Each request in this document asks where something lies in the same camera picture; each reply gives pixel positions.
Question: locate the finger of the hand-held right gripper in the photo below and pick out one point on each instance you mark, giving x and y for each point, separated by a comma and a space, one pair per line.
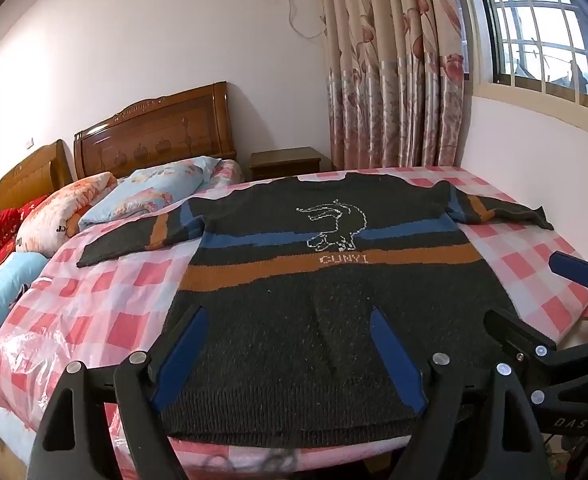
516, 332
576, 270

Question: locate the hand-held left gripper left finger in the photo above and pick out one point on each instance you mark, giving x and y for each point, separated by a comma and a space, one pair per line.
181, 360

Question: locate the small wooden headboard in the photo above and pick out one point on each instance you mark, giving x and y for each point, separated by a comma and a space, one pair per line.
28, 175

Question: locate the floral curtain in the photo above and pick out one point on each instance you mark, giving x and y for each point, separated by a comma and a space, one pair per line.
389, 70

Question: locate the pink checked bed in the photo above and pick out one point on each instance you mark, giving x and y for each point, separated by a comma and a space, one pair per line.
524, 255

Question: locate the barred window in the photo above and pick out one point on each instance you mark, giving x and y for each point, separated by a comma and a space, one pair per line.
549, 25

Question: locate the wooden nightstand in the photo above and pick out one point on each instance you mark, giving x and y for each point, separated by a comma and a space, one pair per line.
286, 162

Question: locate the light blue floral pillow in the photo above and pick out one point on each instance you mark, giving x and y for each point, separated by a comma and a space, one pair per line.
143, 192

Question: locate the orange floral pillow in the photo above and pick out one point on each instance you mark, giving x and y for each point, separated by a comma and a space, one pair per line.
58, 215

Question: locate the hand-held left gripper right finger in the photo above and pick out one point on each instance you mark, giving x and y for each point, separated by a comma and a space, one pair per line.
396, 365

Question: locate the large wooden headboard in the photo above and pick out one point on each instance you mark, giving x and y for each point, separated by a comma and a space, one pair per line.
163, 130

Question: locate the dark knitted striped sweater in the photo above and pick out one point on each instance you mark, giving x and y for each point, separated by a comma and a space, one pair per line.
294, 320

